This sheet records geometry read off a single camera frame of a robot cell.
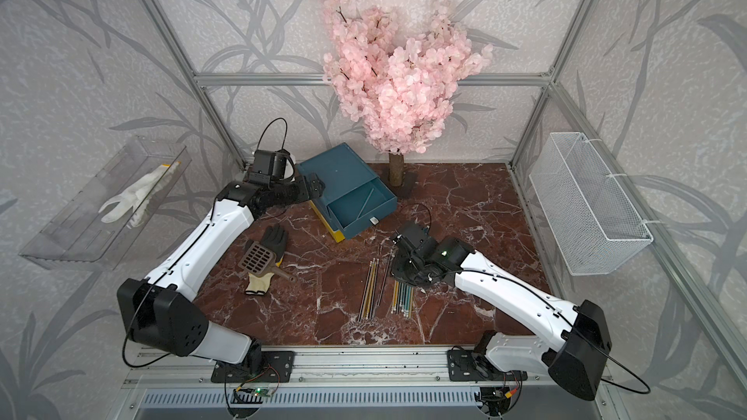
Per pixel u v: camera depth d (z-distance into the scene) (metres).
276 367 0.73
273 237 0.96
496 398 0.73
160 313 0.40
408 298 0.85
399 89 0.64
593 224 0.60
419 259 0.56
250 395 0.72
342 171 0.89
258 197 0.56
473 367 0.66
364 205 0.89
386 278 0.89
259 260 0.89
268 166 0.61
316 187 0.74
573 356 0.37
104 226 0.65
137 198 0.64
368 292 0.87
